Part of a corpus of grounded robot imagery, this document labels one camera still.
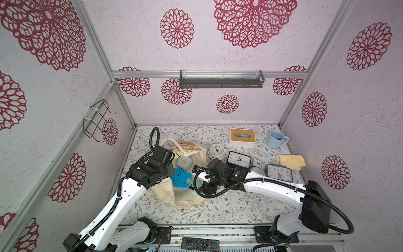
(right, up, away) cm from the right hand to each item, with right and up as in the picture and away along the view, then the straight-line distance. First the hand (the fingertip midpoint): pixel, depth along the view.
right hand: (200, 180), depth 77 cm
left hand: (-15, +5, -3) cm, 16 cm away
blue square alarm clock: (+47, +1, +15) cm, 49 cm away
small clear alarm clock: (+36, +5, +20) cm, 41 cm away
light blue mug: (+50, +20, +26) cm, 60 cm away
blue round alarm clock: (-11, -2, +12) cm, 16 cm away
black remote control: (0, -27, -7) cm, 28 cm away
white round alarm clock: (+35, +1, +17) cm, 38 cm away
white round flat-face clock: (+11, +13, +23) cm, 29 cm away
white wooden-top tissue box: (+27, +21, +29) cm, 45 cm away
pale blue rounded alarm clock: (-9, +6, +19) cm, 22 cm away
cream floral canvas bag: (-5, +13, -6) cm, 15 cm away
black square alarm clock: (+24, +8, +20) cm, 33 cm away
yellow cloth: (+57, +6, +20) cm, 61 cm away
